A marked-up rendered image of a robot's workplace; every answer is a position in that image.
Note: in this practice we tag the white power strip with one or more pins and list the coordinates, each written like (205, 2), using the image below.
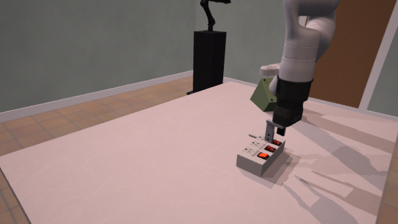
(257, 156)

